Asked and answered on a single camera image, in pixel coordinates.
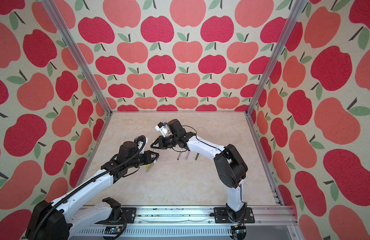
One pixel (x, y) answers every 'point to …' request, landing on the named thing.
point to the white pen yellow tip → (149, 166)
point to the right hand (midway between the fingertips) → (154, 145)
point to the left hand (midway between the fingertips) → (160, 156)
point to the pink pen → (187, 155)
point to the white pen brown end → (179, 156)
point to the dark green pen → (197, 156)
